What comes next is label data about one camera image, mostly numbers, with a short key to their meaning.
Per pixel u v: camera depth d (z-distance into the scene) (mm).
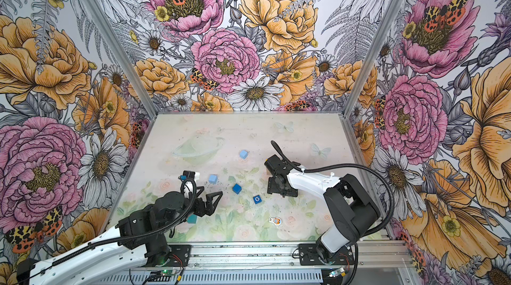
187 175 628
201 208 641
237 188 900
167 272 715
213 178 929
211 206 650
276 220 813
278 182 664
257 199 872
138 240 510
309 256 732
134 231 520
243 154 1020
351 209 447
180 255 745
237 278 1116
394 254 761
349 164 498
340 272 715
